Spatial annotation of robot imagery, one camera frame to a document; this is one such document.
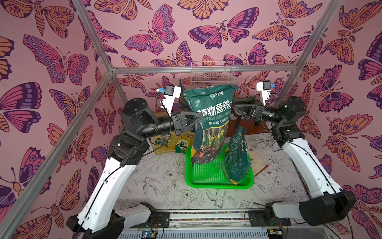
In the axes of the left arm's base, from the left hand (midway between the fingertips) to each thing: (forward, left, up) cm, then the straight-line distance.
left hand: (203, 116), depth 46 cm
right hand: (+10, -12, -6) cm, 16 cm away
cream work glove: (+10, -36, -52) cm, 64 cm away
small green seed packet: (+24, +25, -49) cm, 60 cm away
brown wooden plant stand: (+38, -27, -44) cm, 64 cm away
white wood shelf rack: (+23, +19, -49) cm, 58 cm away
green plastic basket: (+3, -7, -53) cm, 53 cm away
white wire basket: (+57, -5, -18) cm, 60 cm away
